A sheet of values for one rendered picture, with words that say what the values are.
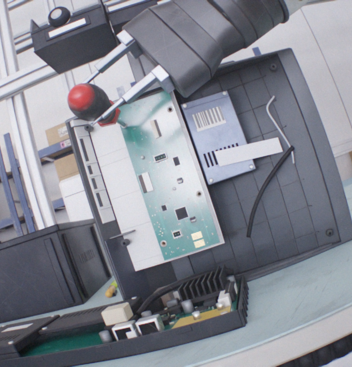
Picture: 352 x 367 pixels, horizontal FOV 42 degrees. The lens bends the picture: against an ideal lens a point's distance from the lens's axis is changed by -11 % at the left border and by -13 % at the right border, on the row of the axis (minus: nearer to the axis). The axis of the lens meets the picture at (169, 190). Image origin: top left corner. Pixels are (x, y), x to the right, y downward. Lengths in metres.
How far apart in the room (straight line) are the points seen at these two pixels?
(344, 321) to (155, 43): 0.24
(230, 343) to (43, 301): 0.46
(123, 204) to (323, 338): 0.29
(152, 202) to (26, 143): 0.73
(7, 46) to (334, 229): 0.99
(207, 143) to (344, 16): 4.86
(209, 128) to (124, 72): 4.27
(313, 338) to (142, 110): 0.31
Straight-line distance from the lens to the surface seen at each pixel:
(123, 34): 0.36
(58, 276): 0.71
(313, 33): 5.08
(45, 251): 0.71
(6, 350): 0.39
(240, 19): 0.37
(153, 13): 0.38
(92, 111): 0.35
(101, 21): 0.93
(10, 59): 1.26
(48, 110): 4.83
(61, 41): 0.93
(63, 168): 4.23
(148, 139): 0.50
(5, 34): 1.30
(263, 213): 0.52
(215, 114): 0.50
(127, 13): 1.01
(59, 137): 4.25
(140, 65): 2.41
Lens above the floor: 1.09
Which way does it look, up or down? 2 degrees up
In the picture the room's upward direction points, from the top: 18 degrees counter-clockwise
